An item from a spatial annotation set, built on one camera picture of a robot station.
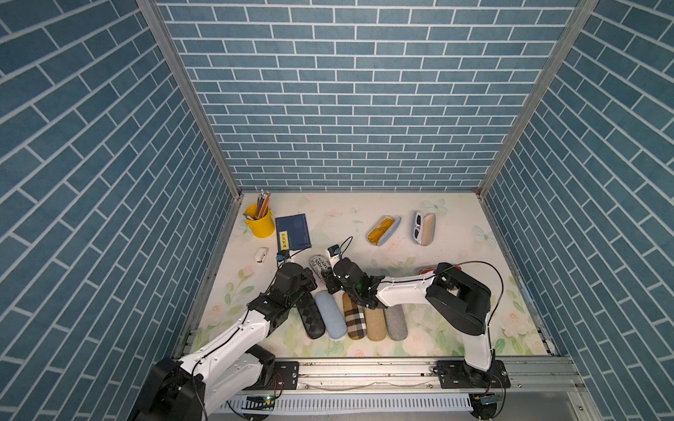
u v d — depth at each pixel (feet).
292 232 3.47
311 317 2.70
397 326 2.64
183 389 1.31
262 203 3.21
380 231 3.42
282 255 2.48
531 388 2.42
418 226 3.45
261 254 3.16
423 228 3.45
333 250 2.59
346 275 2.23
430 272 1.81
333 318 2.70
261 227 3.26
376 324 2.64
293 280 2.11
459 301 1.67
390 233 3.28
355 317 2.66
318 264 3.03
